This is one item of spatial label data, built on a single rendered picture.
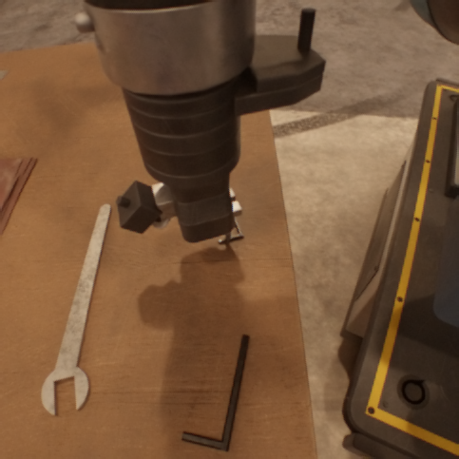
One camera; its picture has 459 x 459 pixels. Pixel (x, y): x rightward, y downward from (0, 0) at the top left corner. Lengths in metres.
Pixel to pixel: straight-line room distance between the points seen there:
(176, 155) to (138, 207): 0.07
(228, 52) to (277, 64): 0.05
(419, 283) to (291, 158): 0.72
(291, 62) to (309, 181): 0.89
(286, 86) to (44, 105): 0.52
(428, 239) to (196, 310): 0.43
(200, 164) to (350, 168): 0.99
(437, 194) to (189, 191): 0.56
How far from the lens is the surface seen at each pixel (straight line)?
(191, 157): 0.21
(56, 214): 0.45
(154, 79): 0.17
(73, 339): 0.34
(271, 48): 0.24
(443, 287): 0.37
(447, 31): 0.38
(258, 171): 0.43
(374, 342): 0.50
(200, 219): 0.26
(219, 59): 0.17
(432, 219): 0.66
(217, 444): 0.29
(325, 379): 0.81
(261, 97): 0.21
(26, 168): 0.53
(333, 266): 0.92
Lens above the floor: 0.77
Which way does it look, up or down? 54 degrees down
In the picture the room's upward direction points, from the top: 4 degrees counter-clockwise
